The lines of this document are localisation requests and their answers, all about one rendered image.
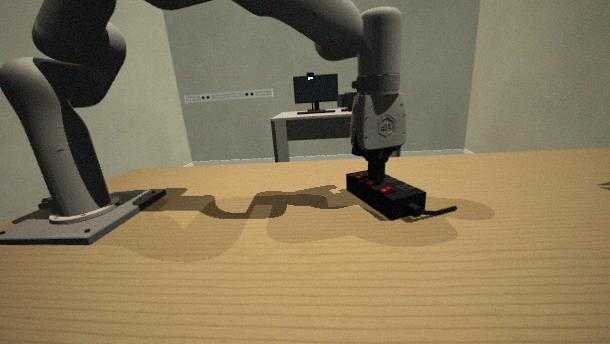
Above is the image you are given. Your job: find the black power strip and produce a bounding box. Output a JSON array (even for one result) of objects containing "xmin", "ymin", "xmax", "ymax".
[{"xmin": 346, "ymin": 170, "xmax": 453, "ymax": 220}]

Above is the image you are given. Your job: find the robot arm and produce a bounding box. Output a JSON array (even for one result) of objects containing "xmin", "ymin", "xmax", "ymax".
[{"xmin": 0, "ymin": 0, "xmax": 402, "ymax": 225}]

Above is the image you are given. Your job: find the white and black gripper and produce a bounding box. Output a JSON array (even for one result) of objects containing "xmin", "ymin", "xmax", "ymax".
[{"xmin": 350, "ymin": 90, "xmax": 407, "ymax": 183}]

